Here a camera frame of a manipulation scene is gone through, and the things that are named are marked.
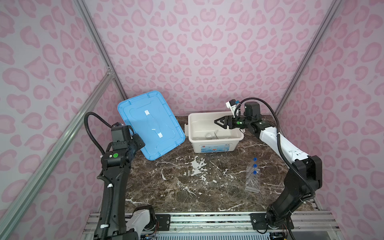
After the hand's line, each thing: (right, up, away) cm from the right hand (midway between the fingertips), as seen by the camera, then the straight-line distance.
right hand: (220, 120), depth 79 cm
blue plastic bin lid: (-37, +2, -1) cm, 37 cm away
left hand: (-41, -9, -7) cm, 42 cm away
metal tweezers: (+1, -10, +27) cm, 29 cm away
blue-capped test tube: (+25, -25, +19) cm, 40 cm away
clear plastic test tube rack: (+20, -37, +5) cm, 42 cm away
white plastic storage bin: (-10, -1, +28) cm, 30 cm away
